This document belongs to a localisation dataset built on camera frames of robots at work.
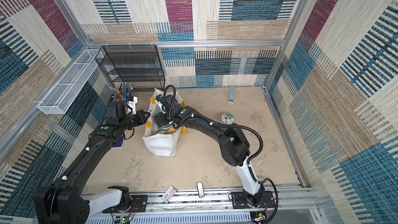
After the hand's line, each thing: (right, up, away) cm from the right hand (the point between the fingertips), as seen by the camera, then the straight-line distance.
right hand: (165, 115), depth 88 cm
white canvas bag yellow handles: (-1, -13, -8) cm, 16 cm away
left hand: (-6, +2, -8) cm, 10 cm away
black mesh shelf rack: (-27, +34, +20) cm, 48 cm away
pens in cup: (-34, +13, +17) cm, 40 cm away
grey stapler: (+41, +13, +23) cm, 49 cm away
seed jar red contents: (+36, -2, +6) cm, 36 cm away
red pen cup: (-33, +9, +14) cm, 37 cm away
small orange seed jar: (+4, -8, -1) cm, 9 cm away
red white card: (+4, -37, -12) cm, 39 cm away
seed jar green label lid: (-1, -7, +1) cm, 7 cm away
